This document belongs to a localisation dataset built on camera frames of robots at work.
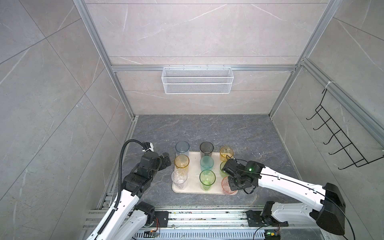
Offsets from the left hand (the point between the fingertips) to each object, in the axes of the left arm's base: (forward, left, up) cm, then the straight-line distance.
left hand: (160, 153), depth 76 cm
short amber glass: (+11, -39, -18) cm, 44 cm away
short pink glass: (-18, -32, -3) cm, 37 cm away
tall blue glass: (+12, -10, -15) cm, 22 cm away
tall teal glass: (+1, -25, -16) cm, 30 cm away
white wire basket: (+50, -22, +11) cm, 56 cm away
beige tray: (-12, -17, -18) cm, 27 cm away
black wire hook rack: (-14, -83, +15) cm, 86 cm away
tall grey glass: (+6, -25, -6) cm, 26 cm away
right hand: (-13, -38, -11) cm, 41 cm away
